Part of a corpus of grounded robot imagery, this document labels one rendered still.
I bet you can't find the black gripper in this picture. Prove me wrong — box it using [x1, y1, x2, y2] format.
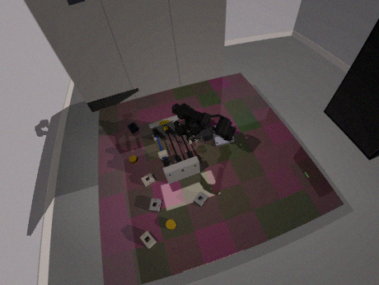
[175, 119, 201, 137]

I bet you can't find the yellow round disc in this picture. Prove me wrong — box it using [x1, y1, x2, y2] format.
[129, 156, 138, 163]
[166, 220, 176, 230]

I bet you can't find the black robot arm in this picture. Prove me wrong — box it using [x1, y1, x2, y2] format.
[171, 103, 236, 141]

